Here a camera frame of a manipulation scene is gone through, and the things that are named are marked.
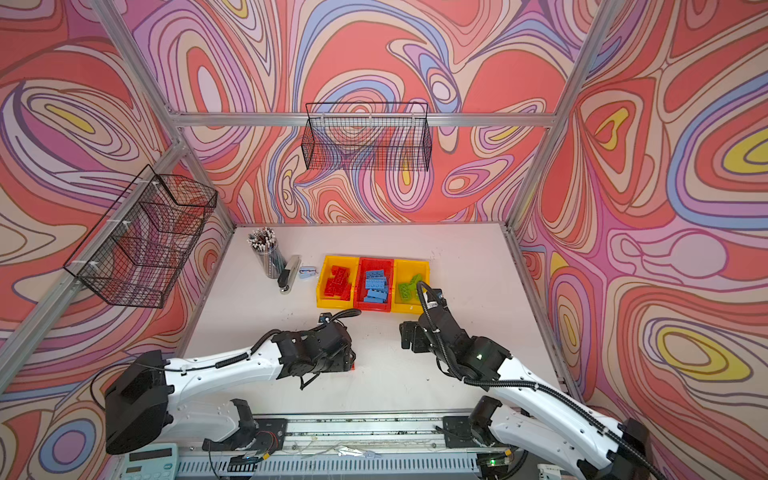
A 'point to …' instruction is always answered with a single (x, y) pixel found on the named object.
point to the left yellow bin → (333, 302)
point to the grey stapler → (286, 275)
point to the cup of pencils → (265, 245)
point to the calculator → (156, 461)
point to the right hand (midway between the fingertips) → (418, 333)
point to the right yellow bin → (407, 275)
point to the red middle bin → (370, 264)
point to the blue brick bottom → (377, 292)
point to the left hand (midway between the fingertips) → (347, 359)
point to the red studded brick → (340, 274)
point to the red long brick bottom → (353, 367)
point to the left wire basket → (138, 249)
